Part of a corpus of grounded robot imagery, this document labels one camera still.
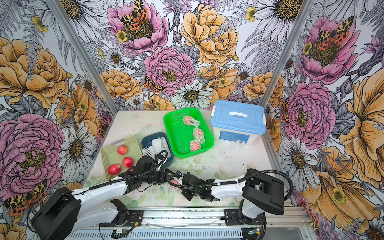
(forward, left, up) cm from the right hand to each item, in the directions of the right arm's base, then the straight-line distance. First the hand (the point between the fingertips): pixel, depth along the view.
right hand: (184, 190), depth 83 cm
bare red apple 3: (+11, +39, +6) cm, 41 cm away
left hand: (+3, +5, +6) cm, 9 cm away
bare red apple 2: (+15, +33, +5) cm, 37 cm away
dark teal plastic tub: (+30, +25, +6) cm, 39 cm away
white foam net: (+25, +12, +7) cm, 29 cm away
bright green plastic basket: (+37, -2, +3) cm, 38 cm away
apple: (+45, -2, +7) cm, 46 cm away
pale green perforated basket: (+24, +44, +3) cm, 50 cm away
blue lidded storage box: (+33, -33, +17) cm, 49 cm away
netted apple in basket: (+24, -7, +7) cm, 26 cm away
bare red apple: (+24, +39, +6) cm, 46 cm away
